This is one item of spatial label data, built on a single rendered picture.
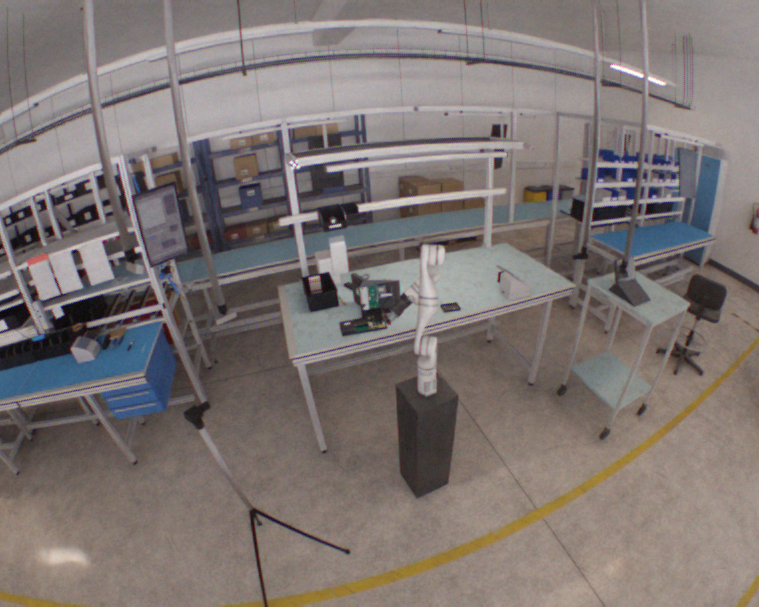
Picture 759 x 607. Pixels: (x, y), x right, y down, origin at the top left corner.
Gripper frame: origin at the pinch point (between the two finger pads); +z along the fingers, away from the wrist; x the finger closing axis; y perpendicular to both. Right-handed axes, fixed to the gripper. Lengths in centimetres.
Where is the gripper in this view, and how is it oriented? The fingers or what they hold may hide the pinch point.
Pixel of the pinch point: (387, 322)
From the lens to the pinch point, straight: 196.1
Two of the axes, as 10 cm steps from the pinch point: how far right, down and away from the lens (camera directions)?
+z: -6.9, 7.0, 1.8
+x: -6.7, -5.4, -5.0
